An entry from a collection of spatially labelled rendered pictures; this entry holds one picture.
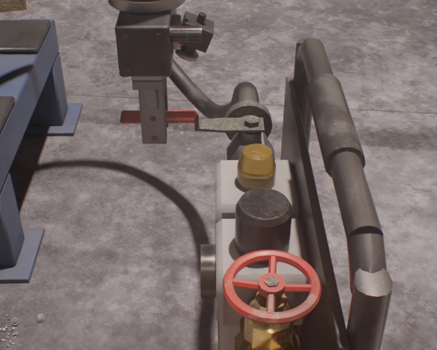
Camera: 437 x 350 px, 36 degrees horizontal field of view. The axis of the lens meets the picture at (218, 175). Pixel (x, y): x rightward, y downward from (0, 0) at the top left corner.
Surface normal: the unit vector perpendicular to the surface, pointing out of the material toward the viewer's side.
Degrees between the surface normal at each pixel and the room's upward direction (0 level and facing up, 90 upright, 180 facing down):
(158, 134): 90
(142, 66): 90
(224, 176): 0
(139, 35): 90
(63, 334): 0
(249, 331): 90
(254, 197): 0
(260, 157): 16
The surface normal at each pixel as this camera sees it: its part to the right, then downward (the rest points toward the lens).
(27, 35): 0.00, -0.81
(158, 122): 0.01, 0.59
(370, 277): -0.08, -0.67
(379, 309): 0.27, 0.53
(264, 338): -0.37, 0.55
